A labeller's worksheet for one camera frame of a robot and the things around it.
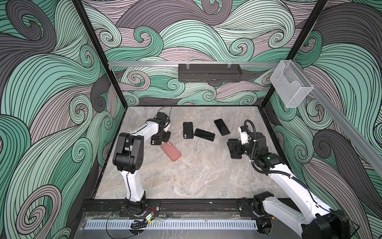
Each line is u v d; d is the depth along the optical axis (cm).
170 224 70
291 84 78
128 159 51
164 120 81
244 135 71
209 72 98
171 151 96
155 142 98
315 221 37
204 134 103
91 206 75
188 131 104
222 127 106
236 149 72
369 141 53
